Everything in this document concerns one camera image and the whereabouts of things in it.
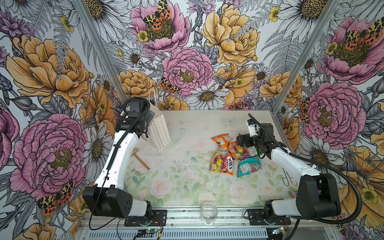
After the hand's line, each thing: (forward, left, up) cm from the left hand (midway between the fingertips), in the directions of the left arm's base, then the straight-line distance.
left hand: (145, 123), depth 78 cm
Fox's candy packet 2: (-12, -42, -24) cm, 50 cm away
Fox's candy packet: (-5, -51, -21) cm, 55 cm away
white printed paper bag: (+3, -4, -13) cm, 14 cm away
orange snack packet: (+3, -44, -22) cm, 49 cm away
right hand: (-1, -55, -15) cm, 57 cm away
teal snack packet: (-14, -55, -21) cm, 60 cm away
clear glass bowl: (-36, -32, -29) cm, 56 cm away
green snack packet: (-4, -61, -23) cm, 66 cm away
